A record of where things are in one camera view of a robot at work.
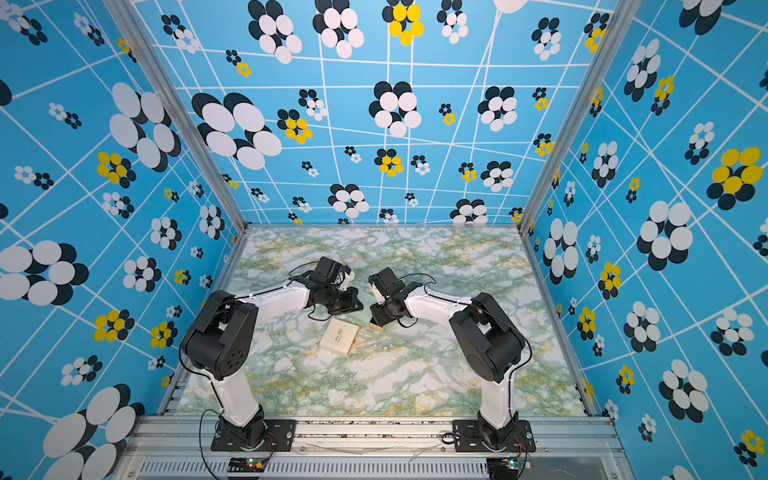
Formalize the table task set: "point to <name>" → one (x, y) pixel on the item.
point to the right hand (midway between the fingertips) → (383, 313)
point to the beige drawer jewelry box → (339, 336)
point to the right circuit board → (503, 468)
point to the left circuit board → (247, 464)
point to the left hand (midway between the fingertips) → (367, 305)
